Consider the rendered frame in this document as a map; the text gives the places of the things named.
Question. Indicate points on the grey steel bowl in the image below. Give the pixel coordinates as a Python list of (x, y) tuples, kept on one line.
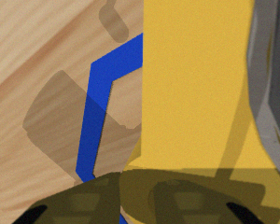
[(263, 95)]

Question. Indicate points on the yellow double-bowl pet feeder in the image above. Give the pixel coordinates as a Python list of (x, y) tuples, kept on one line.
[(197, 124)]

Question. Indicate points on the blue tape outline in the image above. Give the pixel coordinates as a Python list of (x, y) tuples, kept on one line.
[(108, 68)]

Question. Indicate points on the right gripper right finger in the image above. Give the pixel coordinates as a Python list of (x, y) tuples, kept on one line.
[(184, 202)]

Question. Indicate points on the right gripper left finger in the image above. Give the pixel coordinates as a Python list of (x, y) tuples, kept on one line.
[(96, 201)]

